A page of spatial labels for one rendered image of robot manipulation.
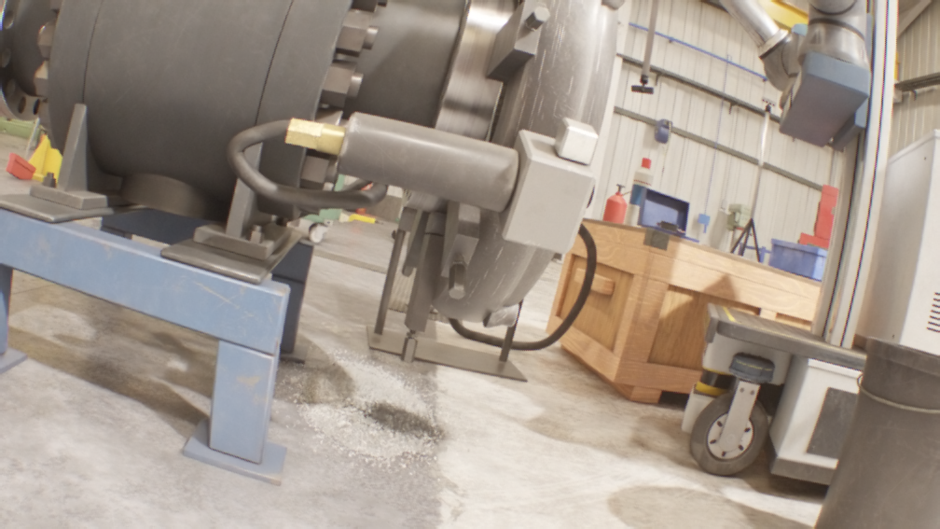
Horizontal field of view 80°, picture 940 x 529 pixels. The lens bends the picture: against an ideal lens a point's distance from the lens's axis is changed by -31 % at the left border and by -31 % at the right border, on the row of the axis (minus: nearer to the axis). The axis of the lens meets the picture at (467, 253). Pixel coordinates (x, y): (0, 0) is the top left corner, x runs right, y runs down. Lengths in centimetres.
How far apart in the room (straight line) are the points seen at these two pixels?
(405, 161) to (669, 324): 139
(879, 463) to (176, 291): 99
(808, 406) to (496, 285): 69
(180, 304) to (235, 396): 14
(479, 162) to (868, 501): 74
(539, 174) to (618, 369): 129
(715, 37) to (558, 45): 1239
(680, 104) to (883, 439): 1190
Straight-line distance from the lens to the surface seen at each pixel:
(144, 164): 121
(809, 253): 258
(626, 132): 1241
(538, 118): 96
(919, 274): 155
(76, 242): 99
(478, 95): 110
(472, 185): 88
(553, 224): 89
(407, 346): 129
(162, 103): 111
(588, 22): 100
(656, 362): 216
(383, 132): 87
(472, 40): 111
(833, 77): 149
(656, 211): 229
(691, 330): 219
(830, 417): 144
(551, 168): 87
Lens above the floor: 39
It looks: 3 degrees down
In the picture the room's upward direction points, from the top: 14 degrees clockwise
